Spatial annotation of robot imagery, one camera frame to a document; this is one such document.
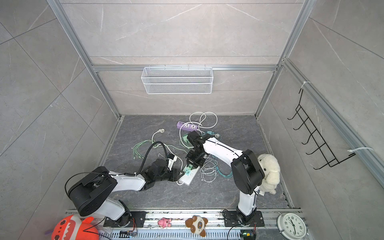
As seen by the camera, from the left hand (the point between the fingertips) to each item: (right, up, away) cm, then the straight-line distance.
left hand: (183, 170), depth 86 cm
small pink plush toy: (-8, -20, -16) cm, 27 cm away
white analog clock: (+52, -21, -18) cm, 59 cm away
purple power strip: (+1, +26, +24) cm, 35 cm away
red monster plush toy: (-48, -19, -22) cm, 56 cm away
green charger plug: (0, +18, +18) cm, 25 cm away
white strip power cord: (-18, +23, +21) cm, 36 cm away
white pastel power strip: (+3, -5, -1) cm, 6 cm away
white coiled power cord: (+14, +31, +30) cm, 45 cm away
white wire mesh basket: (-6, +58, +15) cm, 60 cm away
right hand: (+2, +4, -1) cm, 4 cm away
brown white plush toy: (+8, -21, -16) cm, 28 cm away
